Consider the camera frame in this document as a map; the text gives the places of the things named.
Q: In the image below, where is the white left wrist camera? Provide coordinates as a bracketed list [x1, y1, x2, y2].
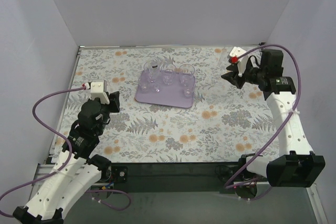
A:
[90, 80, 110, 104]

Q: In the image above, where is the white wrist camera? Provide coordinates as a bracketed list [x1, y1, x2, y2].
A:
[229, 47, 248, 77]
[90, 80, 110, 104]

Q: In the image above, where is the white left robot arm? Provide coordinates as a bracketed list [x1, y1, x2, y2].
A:
[13, 91, 120, 223]

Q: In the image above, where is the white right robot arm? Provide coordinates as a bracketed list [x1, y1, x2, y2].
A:
[221, 45, 326, 188]

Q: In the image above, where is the clear stemmed glass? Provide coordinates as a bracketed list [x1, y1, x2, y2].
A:
[148, 59, 161, 82]

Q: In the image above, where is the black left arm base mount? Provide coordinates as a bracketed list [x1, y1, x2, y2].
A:
[101, 165, 129, 183]

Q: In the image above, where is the lilac rectangular plastic tray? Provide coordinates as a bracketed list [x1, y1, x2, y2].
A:
[135, 71, 193, 109]

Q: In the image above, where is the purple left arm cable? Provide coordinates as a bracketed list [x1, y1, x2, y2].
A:
[0, 83, 132, 218]

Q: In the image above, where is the clear wine glass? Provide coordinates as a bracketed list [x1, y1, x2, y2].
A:
[152, 82, 161, 93]

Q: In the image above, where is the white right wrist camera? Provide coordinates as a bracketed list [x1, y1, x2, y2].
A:
[229, 47, 248, 77]

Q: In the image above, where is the floral patterned table mat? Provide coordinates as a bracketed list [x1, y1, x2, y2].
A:
[51, 47, 295, 164]

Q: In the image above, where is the aluminium table frame rail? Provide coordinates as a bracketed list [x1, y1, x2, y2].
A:
[20, 163, 66, 224]

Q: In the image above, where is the tall clear glass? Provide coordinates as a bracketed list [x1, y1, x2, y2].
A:
[217, 47, 232, 67]

